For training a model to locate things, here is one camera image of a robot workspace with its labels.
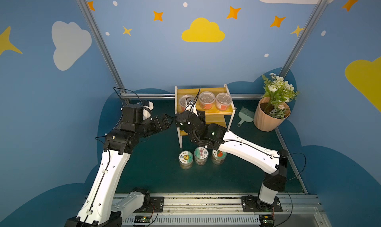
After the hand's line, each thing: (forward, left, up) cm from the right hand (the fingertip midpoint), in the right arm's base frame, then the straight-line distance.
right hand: (188, 112), depth 70 cm
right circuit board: (-37, -42, -37) cm, 67 cm away
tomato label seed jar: (-10, -17, -26) cm, 33 cm away
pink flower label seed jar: (-9, -7, -26) cm, 29 cm away
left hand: (-5, +10, 0) cm, 11 cm away
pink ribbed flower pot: (+16, -48, -23) cm, 55 cm away
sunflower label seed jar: (-13, +1, -26) cm, 29 cm away
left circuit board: (-41, +18, -35) cm, 57 cm away
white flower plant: (+23, -53, -5) cm, 58 cm away
